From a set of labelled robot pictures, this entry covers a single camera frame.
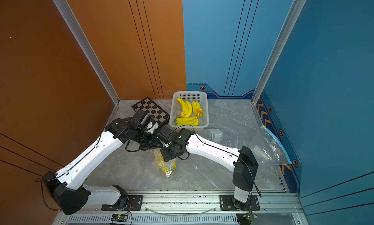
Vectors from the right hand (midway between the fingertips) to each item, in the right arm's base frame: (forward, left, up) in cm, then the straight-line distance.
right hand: (167, 155), depth 74 cm
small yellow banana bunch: (-7, -1, +3) cm, 8 cm away
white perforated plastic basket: (+53, -19, -8) cm, 57 cm away
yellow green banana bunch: (+43, -16, -12) cm, 47 cm away
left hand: (+3, +1, +7) cm, 8 cm away
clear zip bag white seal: (-8, 0, -6) cm, 10 cm away
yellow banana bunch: (+41, -9, -8) cm, 42 cm away
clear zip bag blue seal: (+6, -55, -4) cm, 56 cm away
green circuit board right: (-24, -41, -15) cm, 50 cm away
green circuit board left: (-25, +22, -17) cm, 37 cm away
